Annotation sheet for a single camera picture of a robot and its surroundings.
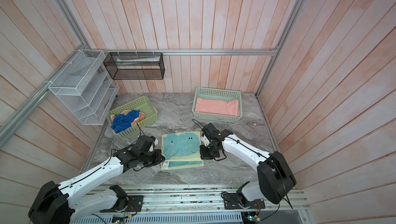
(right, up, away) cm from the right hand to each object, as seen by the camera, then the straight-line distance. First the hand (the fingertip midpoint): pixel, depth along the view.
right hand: (202, 156), depth 83 cm
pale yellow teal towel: (-12, +1, +8) cm, 14 cm away
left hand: (-20, -2, -3) cm, 20 cm away
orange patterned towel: (-41, +21, +20) cm, 50 cm away
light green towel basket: (-43, +30, +29) cm, 60 cm away
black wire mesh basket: (-44, +56, +20) cm, 74 cm away
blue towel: (-49, +18, +10) cm, 54 cm away
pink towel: (+22, +27, +26) cm, 44 cm away
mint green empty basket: (+14, +38, +35) cm, 53 cm away
